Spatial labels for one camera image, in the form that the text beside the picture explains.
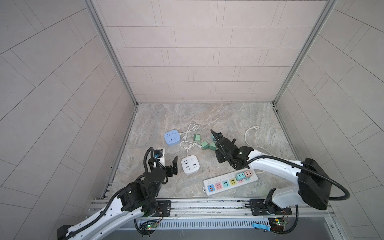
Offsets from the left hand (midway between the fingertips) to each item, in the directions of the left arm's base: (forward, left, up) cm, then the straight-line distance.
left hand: (174, 156), depth 73 cm
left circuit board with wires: (-28, +9, -12) cm, 31 cm away
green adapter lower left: (+13, -16, -13) cm, 24 cm away
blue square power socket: (+18, +5, -12) cm, 22 cm away
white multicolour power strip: (-11, -21, -12) cm, 26 cm away
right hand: (+6, -23, -9) cm, 25 cm away
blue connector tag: (-27, -40, -11) cm, 50 cm away
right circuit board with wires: (-27, -49, -15) cm, 57 cm away
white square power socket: (0, -8, -12) cm, 14 cm away
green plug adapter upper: (+18, -11, -14) cm, 25 cm away
